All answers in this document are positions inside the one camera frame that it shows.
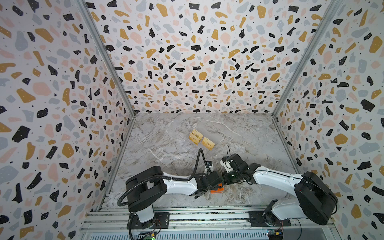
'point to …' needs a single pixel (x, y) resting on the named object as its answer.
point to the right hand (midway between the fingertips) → (219, 178)
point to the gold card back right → (209, 144)
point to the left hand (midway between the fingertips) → (218, 181)
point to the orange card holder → (219, 190)
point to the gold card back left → (197, 134)
